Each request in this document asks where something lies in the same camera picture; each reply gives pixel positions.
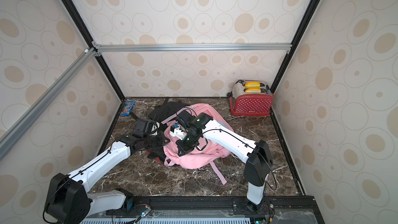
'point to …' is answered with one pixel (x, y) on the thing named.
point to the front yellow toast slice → (253, 90)
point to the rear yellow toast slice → (252, 84)
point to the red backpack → (157, 159)
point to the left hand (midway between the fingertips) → (174, 139)
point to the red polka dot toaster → (251, 98)
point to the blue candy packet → (128, 106)
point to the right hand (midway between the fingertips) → (177, 158)
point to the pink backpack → (209, 152)
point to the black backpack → (156, 115)
